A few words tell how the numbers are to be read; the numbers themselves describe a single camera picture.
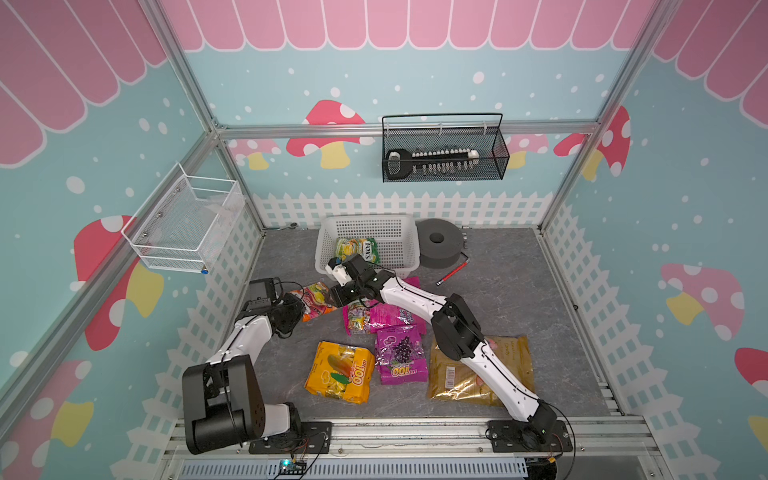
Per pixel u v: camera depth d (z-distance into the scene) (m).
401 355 0.83
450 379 0.81
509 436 0.74
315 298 0.96
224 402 0.45
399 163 0.89
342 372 0.80
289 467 0.73
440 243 1.08
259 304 0.70
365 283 0.80
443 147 0.92
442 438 0.76
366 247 1.12
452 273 1.07
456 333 0.64
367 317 0.92
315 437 0.74
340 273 0.90
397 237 1.16
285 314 0.83
